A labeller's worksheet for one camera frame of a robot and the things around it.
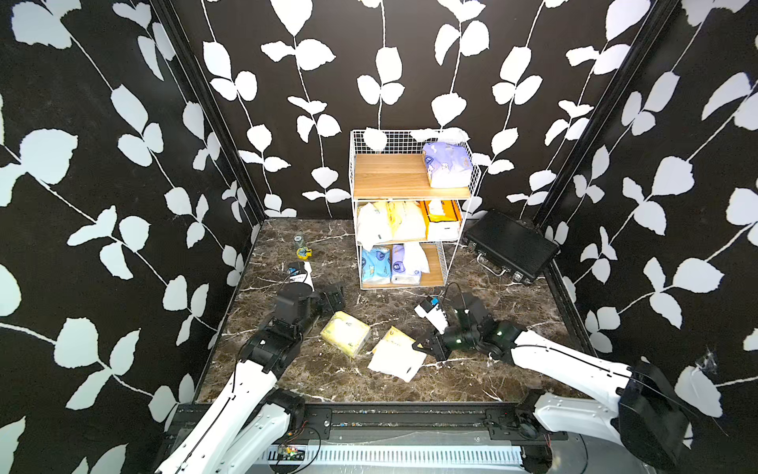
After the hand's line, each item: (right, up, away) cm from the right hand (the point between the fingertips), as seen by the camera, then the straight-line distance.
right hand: (413, 343), depth 75 cm
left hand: (-22, +16, +1) cm, 27 cm away
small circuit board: (-31, -25, -5) cm, 40 cm away
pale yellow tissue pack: (-10, +31, +3) cm, 33 cm away
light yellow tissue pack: (-19, 0, +10) cm, 22 cm away
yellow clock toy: (-39, +23, +33) cm, 55 cm away
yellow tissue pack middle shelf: (-2, +32, +4) cm, 33 cm away
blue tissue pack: (-11, +19, +25) cm, 33 cm away
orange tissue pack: (+7, +35, +3) cm, 36 cm away
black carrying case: (+37, +26, +32) cm, 56 cm away
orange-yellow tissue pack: (-4, -4, +1) cm, 5 cm away
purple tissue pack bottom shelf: (0, +20, +24) cm, 31 cm away
